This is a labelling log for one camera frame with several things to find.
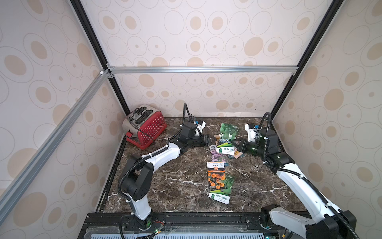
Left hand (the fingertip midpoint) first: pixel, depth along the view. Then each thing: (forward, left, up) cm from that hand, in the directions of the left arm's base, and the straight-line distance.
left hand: (217, 139), depth 82 cm
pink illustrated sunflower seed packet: (+2, -16, -19) cm, 24 cm away
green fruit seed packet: (-24, -4, -20) cm, 31 cm away
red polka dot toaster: (+15, +45, -4) cm, 47 cm away
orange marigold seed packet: (-11, -1, -20) cm, 23 cm away
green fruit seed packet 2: (+1, -5, +5) cm, 7 cm away
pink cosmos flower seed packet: (0, -3, -20) cm, 20 cm away
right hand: (-3, -10, +4) cm, 11 cm away
